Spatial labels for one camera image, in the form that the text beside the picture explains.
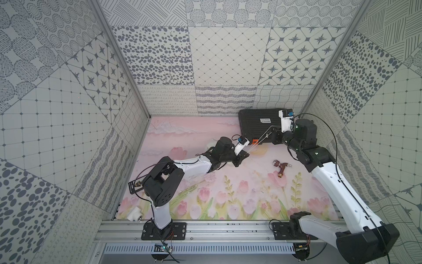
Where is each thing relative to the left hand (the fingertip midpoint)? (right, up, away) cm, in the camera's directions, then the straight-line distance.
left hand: (246, 151), depth 85 cm
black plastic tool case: (+10, +16, +22) cm, 29 cm away
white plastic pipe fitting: (-54, -29, -9) cm, 62 cm away
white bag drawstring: (+7, +8, -11) cm, 15 cm away
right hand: (+10, +12, -11) cm, 19 cm away
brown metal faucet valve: (+22, -10, +7) cm, 25 cm away
